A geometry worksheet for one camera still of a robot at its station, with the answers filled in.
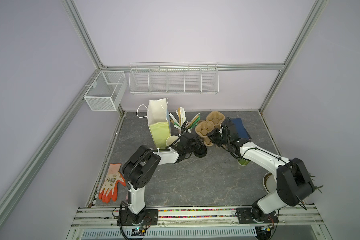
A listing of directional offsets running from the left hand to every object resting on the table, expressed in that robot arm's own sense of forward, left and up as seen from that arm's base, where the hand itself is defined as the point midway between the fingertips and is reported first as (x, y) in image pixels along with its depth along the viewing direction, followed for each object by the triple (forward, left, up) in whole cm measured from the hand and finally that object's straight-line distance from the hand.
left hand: (203, 142), depth 92 cm
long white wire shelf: (+38, +16, +22) cm, 47 cm away
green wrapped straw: (+12, +5, +7) cm, 14 cm away
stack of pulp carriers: (+1, -3, -1) cm, 3 cm away
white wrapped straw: (+17, +13, +7) cm, 22 cm away
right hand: (+1, -1, +8) cm, 8 cm away
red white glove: (-23, +54, -6) cm, 59 cm away
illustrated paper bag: (+20, +29, +2) cm, 35 cm away
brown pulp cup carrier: (+10, -7, +8) cm, 14 cm away
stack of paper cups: (+1, +20, +5) cm, 21 cm away
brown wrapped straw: (+7, +17, +12) cm, 22 cm away
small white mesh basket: (+38, +64, +14) cm, 76 cm away
